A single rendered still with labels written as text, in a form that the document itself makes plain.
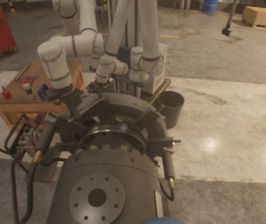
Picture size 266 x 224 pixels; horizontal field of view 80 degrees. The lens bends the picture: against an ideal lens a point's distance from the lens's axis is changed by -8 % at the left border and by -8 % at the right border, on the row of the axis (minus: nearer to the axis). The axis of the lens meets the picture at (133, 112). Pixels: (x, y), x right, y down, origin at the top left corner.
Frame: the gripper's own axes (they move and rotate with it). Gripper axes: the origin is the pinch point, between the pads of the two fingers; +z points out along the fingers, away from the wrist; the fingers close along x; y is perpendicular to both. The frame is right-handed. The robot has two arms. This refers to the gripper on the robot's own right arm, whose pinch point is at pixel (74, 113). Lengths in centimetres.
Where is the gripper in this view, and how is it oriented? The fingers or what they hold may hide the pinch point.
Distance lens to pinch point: 85.4
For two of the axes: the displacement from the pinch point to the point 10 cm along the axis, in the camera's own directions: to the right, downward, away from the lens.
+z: 0.8, 7.3, 6.8
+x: -7.9, -3.7, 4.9
